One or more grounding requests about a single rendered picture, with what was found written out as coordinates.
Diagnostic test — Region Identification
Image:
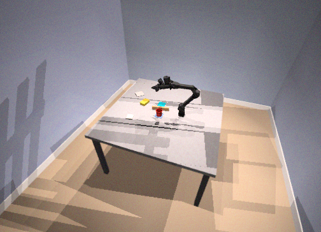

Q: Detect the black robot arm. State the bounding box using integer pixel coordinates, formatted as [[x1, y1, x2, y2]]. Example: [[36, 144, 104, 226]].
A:
[[158, 76, 200, 117]]

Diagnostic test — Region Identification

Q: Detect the red cup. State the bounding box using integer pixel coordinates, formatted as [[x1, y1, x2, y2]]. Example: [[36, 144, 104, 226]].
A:
[[156, 108, 162, 117]]

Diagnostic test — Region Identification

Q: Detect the yellow rectangular block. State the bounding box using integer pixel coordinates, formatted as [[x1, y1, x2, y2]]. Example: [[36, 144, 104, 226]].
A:
[[140, 98, 150, 106]]

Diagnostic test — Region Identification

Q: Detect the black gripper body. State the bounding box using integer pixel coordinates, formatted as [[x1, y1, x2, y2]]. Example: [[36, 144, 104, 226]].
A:
[[155, 83, 165, 92]]

